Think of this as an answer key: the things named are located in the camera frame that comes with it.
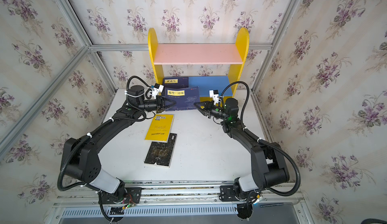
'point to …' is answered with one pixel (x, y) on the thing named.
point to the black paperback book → (160, 153)
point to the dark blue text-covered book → (185, 97)
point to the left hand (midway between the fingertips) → (174, 101)
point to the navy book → (175, 81)
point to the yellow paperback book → (160, 128)
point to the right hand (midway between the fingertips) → (193, 106)
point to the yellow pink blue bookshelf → (214, 67)
